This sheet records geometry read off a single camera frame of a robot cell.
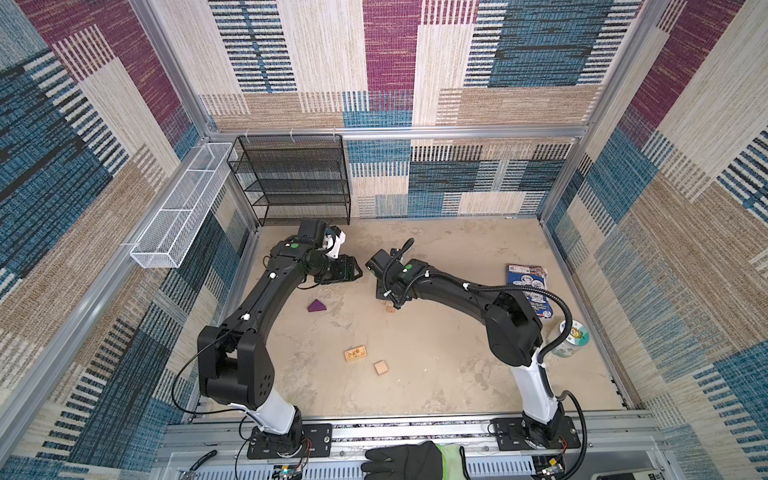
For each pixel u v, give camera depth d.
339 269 0.75
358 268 0.81
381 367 0.83
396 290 0.67
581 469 0.69
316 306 0.96
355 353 0.87
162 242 0.70
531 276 1.00
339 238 0.79
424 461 0.70
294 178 1.08
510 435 0.73
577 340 0.81
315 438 0.74
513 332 0.52
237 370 0.43
